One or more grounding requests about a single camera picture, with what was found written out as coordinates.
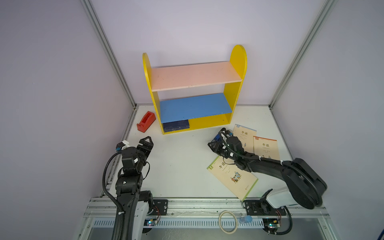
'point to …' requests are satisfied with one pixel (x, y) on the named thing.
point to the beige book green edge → (241, 182)
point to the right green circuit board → (271, 223)
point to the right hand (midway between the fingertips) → (209, 149)
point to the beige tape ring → (220, 224)
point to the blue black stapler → (217, 138)
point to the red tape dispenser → (146, 122)
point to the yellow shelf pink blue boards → (180, 114)
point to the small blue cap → (246, 219)
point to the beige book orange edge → (266, 148)
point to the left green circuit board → (149, 222)
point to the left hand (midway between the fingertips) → (149, 141)
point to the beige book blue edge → (245, 135)
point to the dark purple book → (176, 125)
